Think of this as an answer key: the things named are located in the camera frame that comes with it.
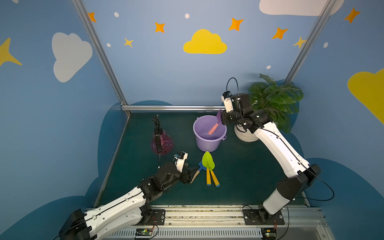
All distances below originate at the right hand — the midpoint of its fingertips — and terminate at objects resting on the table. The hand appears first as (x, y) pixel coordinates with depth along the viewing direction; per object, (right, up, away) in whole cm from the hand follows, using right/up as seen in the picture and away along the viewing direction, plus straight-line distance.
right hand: (224, 112), depth 77 cm
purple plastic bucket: (-10, -7, +21) cm, 25 cm away
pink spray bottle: (-35, -16, +7) cm, 39 cm away
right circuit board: (+21, -60, -6) cm, 64 cm away
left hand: (-17, -28, -1) cm, 32 cm away
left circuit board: (-41, -60, -6) cm, 73 cm away
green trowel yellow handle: (-8, -30, +16) cm, 35 cm away
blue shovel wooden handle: (-12, -33, +14) cm, 37 cm away
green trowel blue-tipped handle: (-4, -38, +8) cm, 39 cm away
